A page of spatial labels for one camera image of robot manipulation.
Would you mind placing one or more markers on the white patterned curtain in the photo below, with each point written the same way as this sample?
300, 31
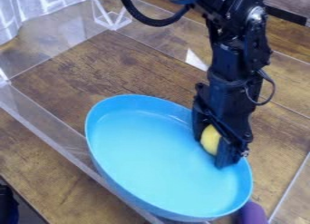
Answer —
17, 11

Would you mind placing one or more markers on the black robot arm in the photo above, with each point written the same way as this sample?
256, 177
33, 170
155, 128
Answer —
240, 51

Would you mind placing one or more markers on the dark object at corner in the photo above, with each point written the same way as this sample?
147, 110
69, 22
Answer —
9, 214

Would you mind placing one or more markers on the clear acrylic bracket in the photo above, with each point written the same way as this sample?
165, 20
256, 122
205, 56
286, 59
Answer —
111, 20

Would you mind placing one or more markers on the yellow lemon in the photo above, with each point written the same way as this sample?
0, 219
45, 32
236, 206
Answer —
209, 138

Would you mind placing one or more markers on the purple eggplant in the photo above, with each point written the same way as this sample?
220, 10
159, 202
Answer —
251, 214

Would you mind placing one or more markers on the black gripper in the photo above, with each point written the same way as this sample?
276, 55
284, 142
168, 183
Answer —
221, 105

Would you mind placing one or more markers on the blue plastic tray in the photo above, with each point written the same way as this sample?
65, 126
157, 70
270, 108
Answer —
153, 165

